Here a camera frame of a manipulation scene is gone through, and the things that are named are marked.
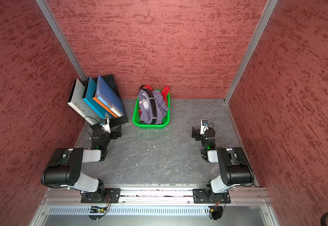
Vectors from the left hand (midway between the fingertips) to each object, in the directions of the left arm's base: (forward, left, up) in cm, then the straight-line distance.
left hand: (114, 127), depth 93 cm
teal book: (+10, +11, +22) cm, 26 cm away
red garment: (+33, -34, +4) cm, 47 cm away
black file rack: (+38, +10, +11) cm, 41 cm away
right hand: (+1, -59, -1) cm, 59 cm away
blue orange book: (+11, +3, +19) cm, 22 cm away
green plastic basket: (+7, -14, 0) cm, 16 cm away
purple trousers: (+14, -21, +6) cm, 26 cm away
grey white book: (+6, +18, +17) cm, 26 cm away
